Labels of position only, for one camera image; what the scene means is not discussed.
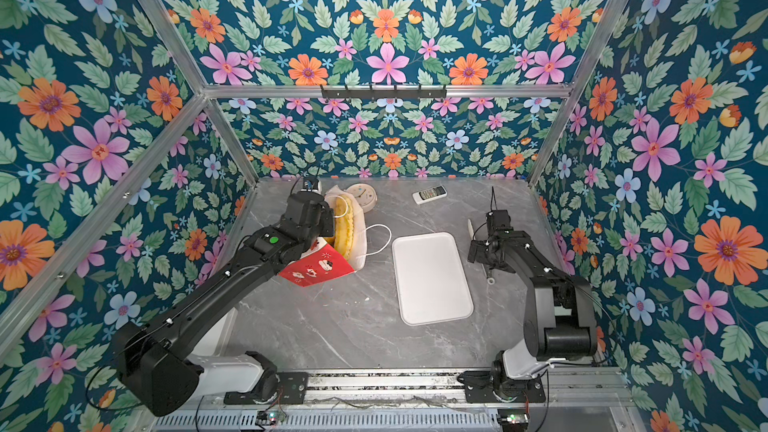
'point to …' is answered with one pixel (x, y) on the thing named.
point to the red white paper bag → (322, 262)
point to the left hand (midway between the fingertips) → (329, 204)
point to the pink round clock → (364, 194)
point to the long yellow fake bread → (344, 230)
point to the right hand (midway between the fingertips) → (489, 256)
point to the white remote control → (429, 194)
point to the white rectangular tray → (430, 279)
